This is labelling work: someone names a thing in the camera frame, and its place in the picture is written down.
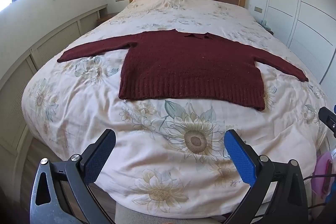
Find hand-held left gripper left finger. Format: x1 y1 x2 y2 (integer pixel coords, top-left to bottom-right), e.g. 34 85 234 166
30 129 117 224

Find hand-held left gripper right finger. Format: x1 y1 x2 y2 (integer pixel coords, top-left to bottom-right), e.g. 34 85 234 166
224 130 309 224

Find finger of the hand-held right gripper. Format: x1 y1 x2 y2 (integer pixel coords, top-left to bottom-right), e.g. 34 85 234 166
318 106 336 138

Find dark red knitted sweater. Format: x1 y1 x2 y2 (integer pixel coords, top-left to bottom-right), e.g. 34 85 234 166
57 29 309 111

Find bed with floral duvet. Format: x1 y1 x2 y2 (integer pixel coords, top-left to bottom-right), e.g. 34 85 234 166
21 0 328 219

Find pink plastic object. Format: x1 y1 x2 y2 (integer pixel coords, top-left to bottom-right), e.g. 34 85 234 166
314 149 336 196

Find stack of books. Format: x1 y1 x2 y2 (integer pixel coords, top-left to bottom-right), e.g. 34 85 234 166
259 19 275 36

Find white wardrobe doors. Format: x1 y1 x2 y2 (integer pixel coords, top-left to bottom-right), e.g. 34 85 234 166
264 0 336 84

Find louvred low cabinet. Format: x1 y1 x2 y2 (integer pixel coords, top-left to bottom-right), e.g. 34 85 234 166
0 4 108 153

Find wooden nightstand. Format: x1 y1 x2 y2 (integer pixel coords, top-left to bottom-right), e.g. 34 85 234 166
97 12 119 27

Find black cable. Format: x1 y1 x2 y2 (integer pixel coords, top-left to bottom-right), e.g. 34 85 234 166
302 173 336 210

